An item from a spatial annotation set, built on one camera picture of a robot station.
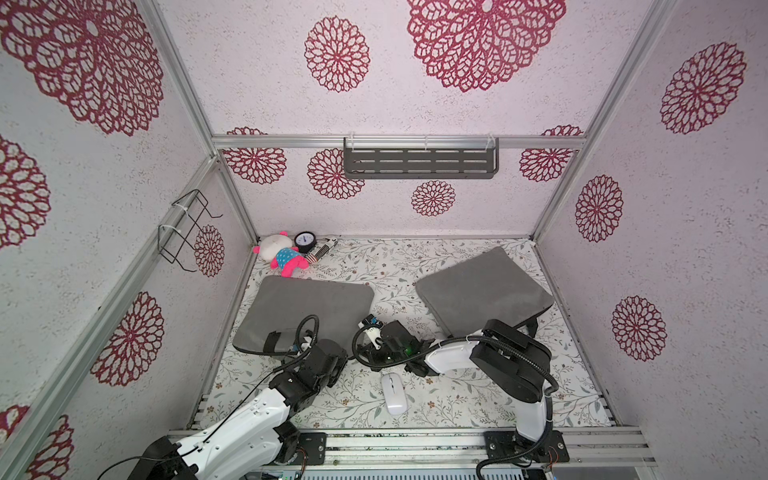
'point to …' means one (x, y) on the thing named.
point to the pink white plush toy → (283, 255)
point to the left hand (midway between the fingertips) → (349, 350)
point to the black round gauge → (306, 241)
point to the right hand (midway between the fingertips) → (360, 347)
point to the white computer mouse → (394, 393)
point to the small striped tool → (312, 257)
